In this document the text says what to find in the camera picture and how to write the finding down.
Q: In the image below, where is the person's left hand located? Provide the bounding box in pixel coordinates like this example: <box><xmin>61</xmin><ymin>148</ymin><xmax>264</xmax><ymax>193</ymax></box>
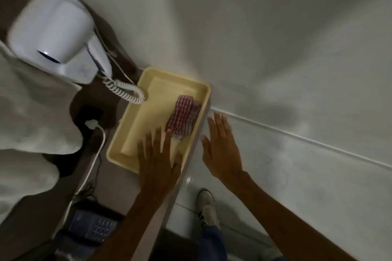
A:
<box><xmin>137</xmin><ymin>127</ymin><xmax>184</xmax><ymax>202</ymax></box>

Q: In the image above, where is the person's right hand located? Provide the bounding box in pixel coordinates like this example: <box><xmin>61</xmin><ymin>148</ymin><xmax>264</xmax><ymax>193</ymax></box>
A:
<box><xmin>200</xmin><ymin>111</ymin><xmax>249</xmax><ymax>187</ymax></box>

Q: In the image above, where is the red checkered cloth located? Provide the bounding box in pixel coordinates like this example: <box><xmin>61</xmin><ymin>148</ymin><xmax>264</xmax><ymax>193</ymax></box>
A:
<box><xmin>165</xmin><ymin>95</ymin><xmax>202</xmax><ymax>135</ymax></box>

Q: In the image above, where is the person's right forearm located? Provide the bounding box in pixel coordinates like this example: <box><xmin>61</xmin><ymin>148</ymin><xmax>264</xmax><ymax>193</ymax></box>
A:
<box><xmin>229</xmin><ymin>172</ymin><xmax>357</xmax><ymax>261</ymax></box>

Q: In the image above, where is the person's left forearm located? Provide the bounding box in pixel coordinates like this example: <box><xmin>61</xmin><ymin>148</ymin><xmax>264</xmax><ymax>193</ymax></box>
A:
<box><xmin>88</xmin><ymin>192</ymin><xmax>176</xmax><ymax>261</ymax></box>

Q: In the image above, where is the person's white left shoe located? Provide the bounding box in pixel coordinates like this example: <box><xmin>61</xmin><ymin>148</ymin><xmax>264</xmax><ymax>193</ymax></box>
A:
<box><xmin>196</xmin><ymin>188</ymin><xmax>221</xmax><ymax>230</ymax></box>

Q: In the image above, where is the person's blue jeans leg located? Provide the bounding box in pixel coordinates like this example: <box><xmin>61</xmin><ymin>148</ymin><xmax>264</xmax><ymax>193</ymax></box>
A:
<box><xmin>199</xmin><ymin>224</ymin><xmax>229</xmax><ymax>261</ymax></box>

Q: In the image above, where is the cream plastic tray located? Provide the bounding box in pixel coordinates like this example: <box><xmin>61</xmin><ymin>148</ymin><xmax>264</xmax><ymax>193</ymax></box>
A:
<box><xmin>106</xmin><ymin>66</ymin><xmax>212</xmax><ymax>175</ymax></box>

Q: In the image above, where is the dark desk telephone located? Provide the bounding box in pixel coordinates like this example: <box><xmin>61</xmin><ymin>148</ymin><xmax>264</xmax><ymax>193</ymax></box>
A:
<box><xmin>66</xmin><ymin>206</ymin><xmax>123</xmax><ymax>245</ymax></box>

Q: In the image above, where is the white towel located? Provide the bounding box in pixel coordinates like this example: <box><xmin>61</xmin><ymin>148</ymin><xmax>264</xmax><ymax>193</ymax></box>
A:
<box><xmin>0</xmin><ymin>40</ymin><xmax>85</xmax><ymax>225</ymax></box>

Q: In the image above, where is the white power cable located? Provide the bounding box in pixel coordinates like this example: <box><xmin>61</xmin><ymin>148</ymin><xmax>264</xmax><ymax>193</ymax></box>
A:
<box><xmin>50</xmin><ymin>124</ymin><xmax>107</xmax><ymax>240</ymax></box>

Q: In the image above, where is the white coiled cord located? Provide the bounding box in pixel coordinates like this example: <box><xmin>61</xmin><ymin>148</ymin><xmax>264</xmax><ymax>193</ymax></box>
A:
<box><xmin>91</xmin><ymin>27</ymin><xmax>146</xmax><ymax>105</ymax></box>

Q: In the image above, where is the white wall hair dryer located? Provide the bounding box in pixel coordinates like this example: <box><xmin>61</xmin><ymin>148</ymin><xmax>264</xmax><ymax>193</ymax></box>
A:
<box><xmin>7</xmin><ymin>0</ymin><xmax>113</xmax><ymax>84</ymax></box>

